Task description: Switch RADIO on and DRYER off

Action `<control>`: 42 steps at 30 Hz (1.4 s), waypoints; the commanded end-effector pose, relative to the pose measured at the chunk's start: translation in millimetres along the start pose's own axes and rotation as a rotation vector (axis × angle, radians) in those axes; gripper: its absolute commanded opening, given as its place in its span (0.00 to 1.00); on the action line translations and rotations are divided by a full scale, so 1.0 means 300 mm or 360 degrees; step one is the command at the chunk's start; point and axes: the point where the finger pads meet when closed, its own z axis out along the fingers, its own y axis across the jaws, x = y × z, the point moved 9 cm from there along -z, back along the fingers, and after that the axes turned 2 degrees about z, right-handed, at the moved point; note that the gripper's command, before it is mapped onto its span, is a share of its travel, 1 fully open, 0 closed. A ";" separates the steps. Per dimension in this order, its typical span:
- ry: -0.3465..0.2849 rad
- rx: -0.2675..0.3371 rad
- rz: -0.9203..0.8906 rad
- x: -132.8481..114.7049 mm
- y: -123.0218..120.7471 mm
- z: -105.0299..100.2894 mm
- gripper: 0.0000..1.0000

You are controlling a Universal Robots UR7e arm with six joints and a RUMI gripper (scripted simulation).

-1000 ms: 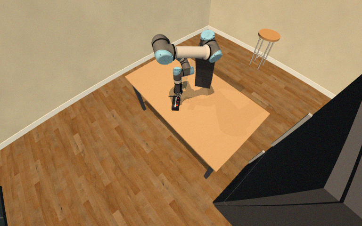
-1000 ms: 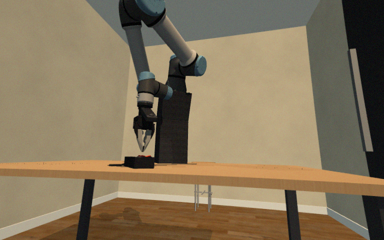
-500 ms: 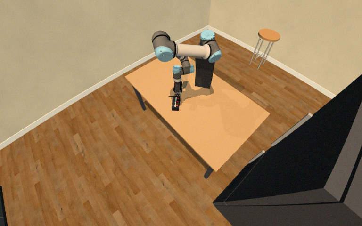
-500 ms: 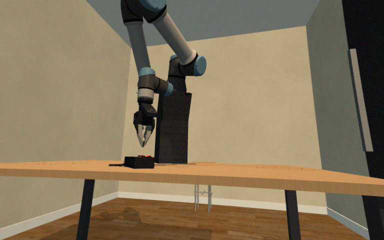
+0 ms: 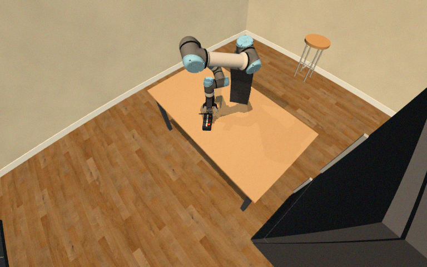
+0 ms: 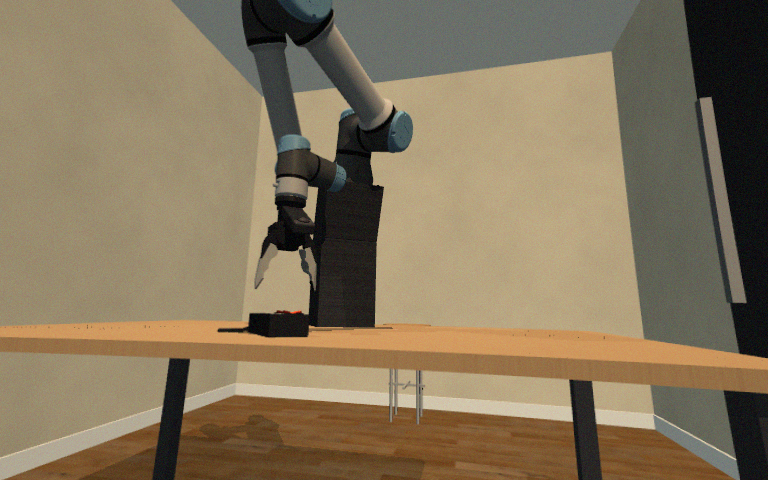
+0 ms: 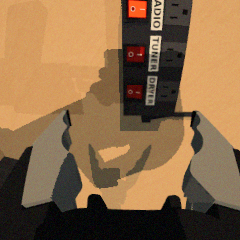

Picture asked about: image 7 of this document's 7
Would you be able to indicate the black power strip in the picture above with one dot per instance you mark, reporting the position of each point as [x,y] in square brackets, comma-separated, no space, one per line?
[155,35]

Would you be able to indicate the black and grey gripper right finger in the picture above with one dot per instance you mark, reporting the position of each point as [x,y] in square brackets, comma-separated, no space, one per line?
[212,179]

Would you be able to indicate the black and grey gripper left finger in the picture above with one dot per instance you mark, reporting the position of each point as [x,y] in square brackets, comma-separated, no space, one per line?
[44,182]

